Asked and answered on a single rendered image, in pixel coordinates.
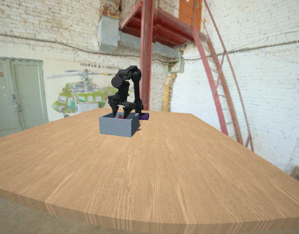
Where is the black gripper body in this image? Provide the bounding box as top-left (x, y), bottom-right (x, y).
top-left (108, 90), bottom-right (136, 108)

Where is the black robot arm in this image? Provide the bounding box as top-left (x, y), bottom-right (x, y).
top-left (108, 65), bottom-right (143, 117)

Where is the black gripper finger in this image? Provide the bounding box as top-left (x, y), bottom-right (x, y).
top-left (109, 105), bottom-right (119, 117)
top-left (123, 107), bottom-right (133, 119)

